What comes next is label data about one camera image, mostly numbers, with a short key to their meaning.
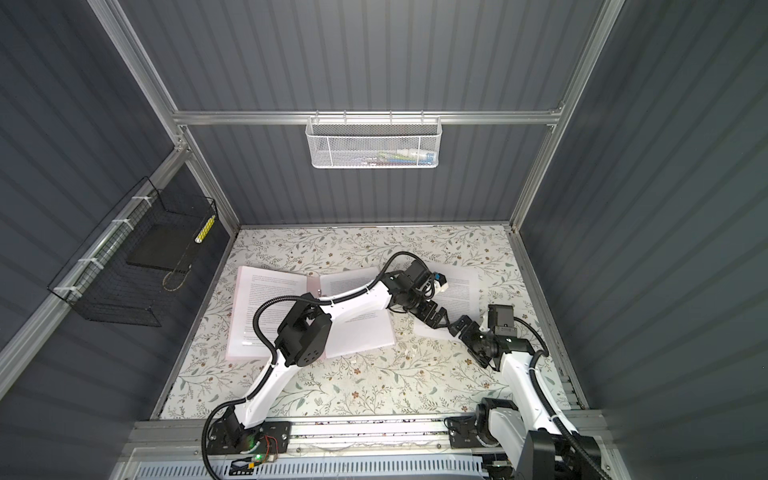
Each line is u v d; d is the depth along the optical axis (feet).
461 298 3.25
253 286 2.99
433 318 2.70
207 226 2.72
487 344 2.09
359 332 2.81
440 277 2.83
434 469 2.53
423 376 2.73
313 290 3.35
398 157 3.01
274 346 2.00
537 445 1.32
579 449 1.26
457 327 2.57
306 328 2.04
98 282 2.12
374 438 2.45
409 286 2.51
